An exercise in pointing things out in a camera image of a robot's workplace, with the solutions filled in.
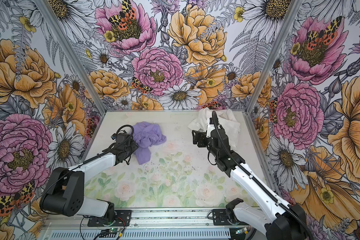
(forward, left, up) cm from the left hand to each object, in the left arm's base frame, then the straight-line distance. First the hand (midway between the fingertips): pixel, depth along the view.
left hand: (133, 149), depth 93 cm
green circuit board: (-40, +3, -5) cm, 40 cm away
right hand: (-3, -38, +18) cm, 42 cm away
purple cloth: (+10, -7, +1) cm, 12 cm away
